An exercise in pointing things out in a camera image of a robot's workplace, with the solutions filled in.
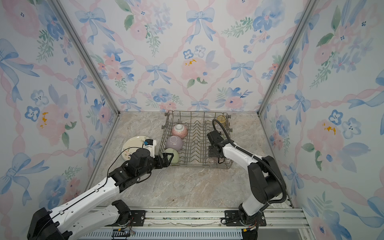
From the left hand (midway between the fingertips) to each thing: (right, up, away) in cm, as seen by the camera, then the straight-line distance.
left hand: (168, 154), depth 77 cm
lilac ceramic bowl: (+1, +5, +18) cm, 19 cm away
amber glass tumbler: (+33, +20, +32) cm, 51 cm away
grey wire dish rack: (+19, +1, +23) cm, 30 cm away
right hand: (+27, -1, +16) cm, 31 cm away
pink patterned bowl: (+4, +12, +26) cm, 29 cm away
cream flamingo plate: (-26, +4, +23) cm, 36 cm away
